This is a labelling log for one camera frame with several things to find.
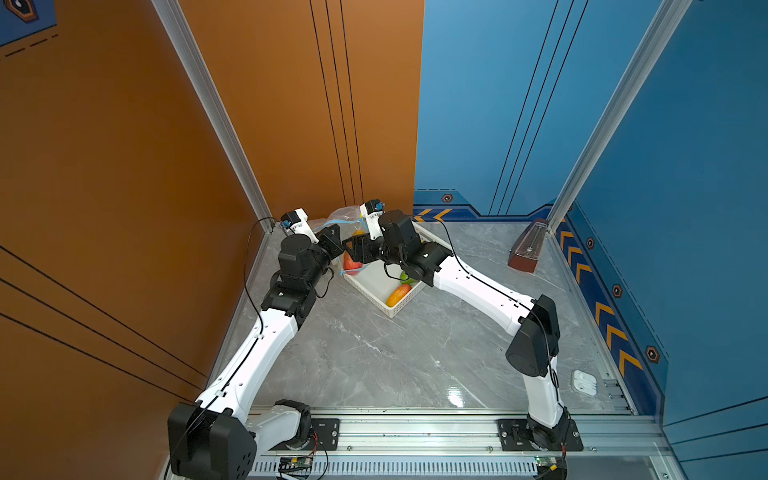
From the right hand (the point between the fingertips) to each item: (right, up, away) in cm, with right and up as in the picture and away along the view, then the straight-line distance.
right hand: (353, 239), depth 78 cm
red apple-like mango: (+12, -17, +16) cm, 26 cm away
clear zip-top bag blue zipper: (-1, +4, -3) cm, 5 cm away
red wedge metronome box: (+56, -2, +22) cm, 60 cm away
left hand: (-3, +4, -4) cm, 6 cm away
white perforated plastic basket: (+5, -13, +22) cm, 26 cm away
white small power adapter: (+63, -39, +3) cm, 74 cm away
